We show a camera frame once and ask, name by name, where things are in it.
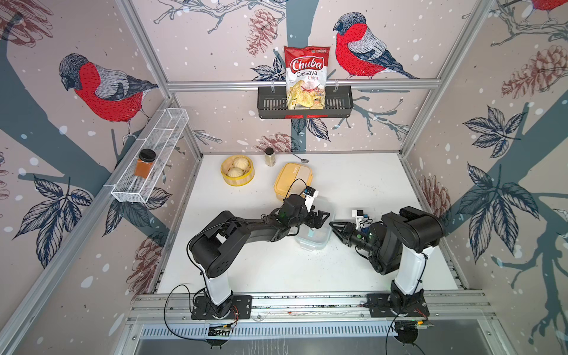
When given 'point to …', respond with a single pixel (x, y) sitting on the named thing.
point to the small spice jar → (270, 157)
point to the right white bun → (241, 163)
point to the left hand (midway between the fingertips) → (325, 210)
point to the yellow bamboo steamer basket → (245, 179)
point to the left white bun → (235, 171)
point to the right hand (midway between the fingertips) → (330, 226)
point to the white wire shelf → (163, 139)
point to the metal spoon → (302, 160)
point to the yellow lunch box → (288, 173)
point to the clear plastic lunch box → (308, 238)
